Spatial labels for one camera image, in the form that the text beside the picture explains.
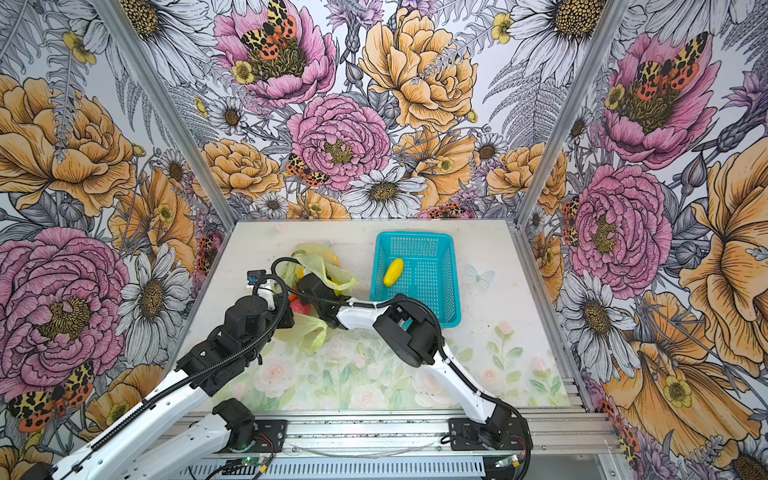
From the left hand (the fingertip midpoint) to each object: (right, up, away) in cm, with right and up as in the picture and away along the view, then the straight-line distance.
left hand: (287, 303), depth 77 cm
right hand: (-1, +2, +22) cm, 22 cm away
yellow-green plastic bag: (+7, -5, -7) cm, 11 cm away
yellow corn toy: (+27, +5, +25) cm, 37 cm away
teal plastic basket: (+37, +8, +32) cm, 49 cm away
